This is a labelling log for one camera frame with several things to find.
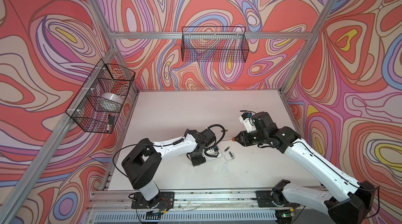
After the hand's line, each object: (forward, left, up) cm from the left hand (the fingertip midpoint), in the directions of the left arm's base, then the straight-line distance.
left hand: (198, 158), depth 84 cm
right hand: (+2, -20, +14) cm, 25 cm away
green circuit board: (-25, +21, -5) cm, 33 cm away
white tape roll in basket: (+16, +41, +30) cm, 53 cm away
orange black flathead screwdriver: (+4, -17, +15) cm, 23 cm away
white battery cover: (+2, -17, -3) cm, 17 cm away
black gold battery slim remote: (+7, -17, -3) cm, 18 cm away
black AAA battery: (+2, -19, -2) cm, 19 cm away
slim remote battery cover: (-4, -14, -3) cm, 15 cm away
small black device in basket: (+10, +41, +23) cm, 48 cm away
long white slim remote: (+2, -11, +1) cm, 12 cm away
